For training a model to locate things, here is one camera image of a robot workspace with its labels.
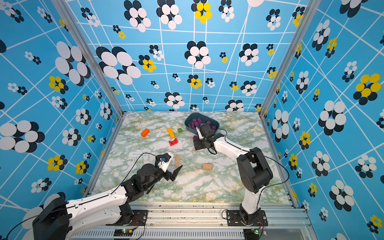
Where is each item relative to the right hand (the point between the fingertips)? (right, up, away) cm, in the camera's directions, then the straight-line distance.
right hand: (201, 141), depth 94 cm
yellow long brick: (-21, +5, +14) cm, 26 cm away
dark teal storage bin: (+3, +16, +17) cm, 23 cm away
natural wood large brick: (+4, -14, -5) cm, 16 cm away
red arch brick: (-20, -2, +6) cm, 21 cm away
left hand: (-13, -8, -17) cm, 23 cm away
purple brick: (-3, +13, +17) cm, 21 cm away
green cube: (-15, +7, +14) cm, 22 cm away
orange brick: (-40, +5, +12) cm, 42 cm away
